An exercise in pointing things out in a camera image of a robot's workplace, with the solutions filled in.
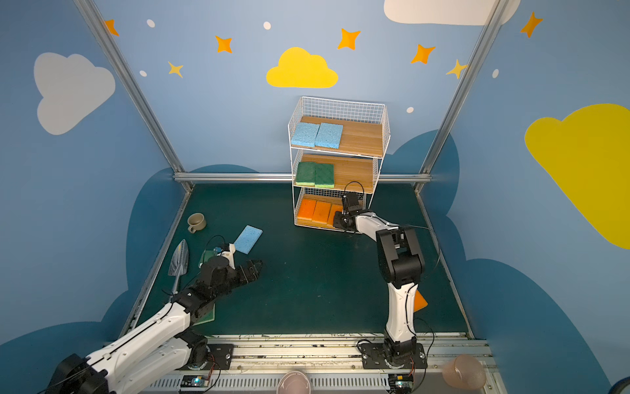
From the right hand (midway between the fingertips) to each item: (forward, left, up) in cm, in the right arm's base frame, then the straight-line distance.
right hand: (342, 218), depth 105 cm
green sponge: (+2, +8, +23) cm, 24 cm away
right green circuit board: (-57, -18, -5) cm, 60 cm away
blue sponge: (-11, +40, -3) cm, 42 cm away
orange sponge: (+5, +16, -1) cm, 17 cm away
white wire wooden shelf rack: (+15, -5, +19) cm, 25 cm away
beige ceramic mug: (-6, +63, 0) cm, 63 cm away
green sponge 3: (-48, +36, +19) cm, 63 cm away
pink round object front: (-59, +14, -4) cm, 61 cm away
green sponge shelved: (+3, +15, +22) cm, 27 cm away
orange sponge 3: (+7, +3, -2) cm, 8 cm away
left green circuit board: (-61, +43, -4) cm, 75 cm away
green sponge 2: (-20, +54, -2) cm, 57 cm away
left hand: (-26, +31, +7) cm, 41 cm away
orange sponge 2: (+3, +10, -1) cm, 10 cm away
